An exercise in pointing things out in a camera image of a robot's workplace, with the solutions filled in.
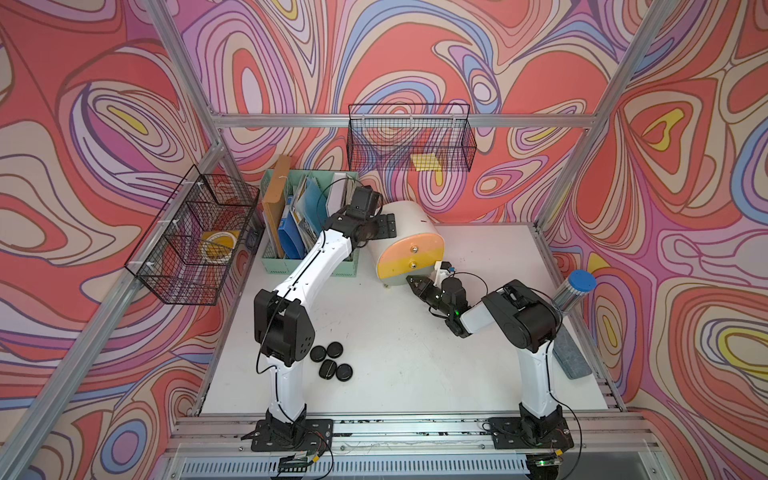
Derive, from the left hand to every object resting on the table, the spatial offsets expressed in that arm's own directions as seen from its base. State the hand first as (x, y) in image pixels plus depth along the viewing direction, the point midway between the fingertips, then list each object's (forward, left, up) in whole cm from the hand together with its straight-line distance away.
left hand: (385, 226), depth 88 cm
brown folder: (0, +31, +9) cm, 32 cm away
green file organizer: (+7, +28, +2) cm, 29 cm away
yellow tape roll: (-16, +40, +9) cm, 44 cm away
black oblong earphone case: (-34, +16, -22) cm, 44 cm away
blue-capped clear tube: (-17, -53, -5) cm, 56 cm away
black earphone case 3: (-35, +12, -23) cm, 43 cm away
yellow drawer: (-6, -8, -10) cm, 14 cm away
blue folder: (0, +30, -6) cm, 30 cm away
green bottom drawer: (-7, -4, -18) cm, 19 cm away
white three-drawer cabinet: (-4, -10, -3) cm, 11 cm away
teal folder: (+10, +23, +1) cm, 25 cm away
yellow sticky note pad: (+17, -13, +11) cm, 24 cm away
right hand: (-7, -8, -20) cm, 23 cm away
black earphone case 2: (-28, +15, -23) cm, 39 cm away
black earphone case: (-29, +20, -23) cm, 42 cm away
